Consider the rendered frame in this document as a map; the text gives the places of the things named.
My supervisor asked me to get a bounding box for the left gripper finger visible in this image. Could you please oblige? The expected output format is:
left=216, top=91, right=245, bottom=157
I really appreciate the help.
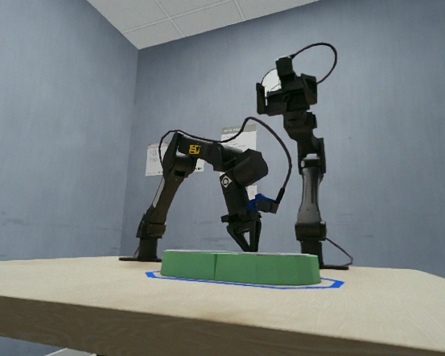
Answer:
left=256, top=82, right=266, bottom=114
left=301, top=72, right=318, bottom=106

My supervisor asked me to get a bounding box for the long green block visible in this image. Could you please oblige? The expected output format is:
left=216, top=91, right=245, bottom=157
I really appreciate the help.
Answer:
left=160, top=251, right=321, bottom=285

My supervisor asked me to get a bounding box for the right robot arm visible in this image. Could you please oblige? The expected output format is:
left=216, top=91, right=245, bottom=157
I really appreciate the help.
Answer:
left=118, top=132, right=269, bottom=263

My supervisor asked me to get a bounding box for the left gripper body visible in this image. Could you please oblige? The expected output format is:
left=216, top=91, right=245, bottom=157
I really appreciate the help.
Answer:
left=264, top=70, right=310, bottom=120

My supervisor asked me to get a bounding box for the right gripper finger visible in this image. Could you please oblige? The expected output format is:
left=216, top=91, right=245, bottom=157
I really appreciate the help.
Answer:
left=227, top=220, right=256, bottom=252
left=237, top=221, right=262, bottom=252

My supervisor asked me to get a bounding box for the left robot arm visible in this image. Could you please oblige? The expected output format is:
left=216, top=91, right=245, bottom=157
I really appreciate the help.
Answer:
left=275, top=56, right=348, bottom=271

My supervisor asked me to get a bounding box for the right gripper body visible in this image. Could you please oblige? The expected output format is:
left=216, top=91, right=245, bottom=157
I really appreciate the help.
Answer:
left=220, top=188, right=276, bottom=229

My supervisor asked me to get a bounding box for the blue tape outline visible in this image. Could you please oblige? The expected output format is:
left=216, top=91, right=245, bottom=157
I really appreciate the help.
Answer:
left=145, top=271, right=345, bottom=289

